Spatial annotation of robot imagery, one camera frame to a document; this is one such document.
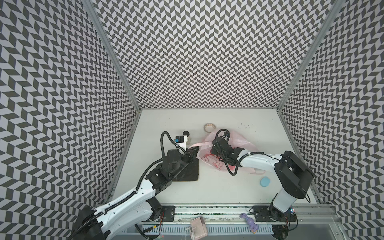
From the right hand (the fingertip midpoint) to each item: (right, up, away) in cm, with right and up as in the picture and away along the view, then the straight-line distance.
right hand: (213, 150), depth 91 cm
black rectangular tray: (-12, -4, -26) cm, 30 cm away
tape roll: (-1, +13, +17) cm, 22 cm away
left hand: (-9, +4, -17) cm, 19 cm away
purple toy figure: (+16, -31, -23) cm, 42 cm away
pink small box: (-9, -29, -26) cm, 40 cm away
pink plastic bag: (-5, -2, -3) cm, 6 cm away
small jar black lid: (-17, +10, +3) cm, 20 cm away
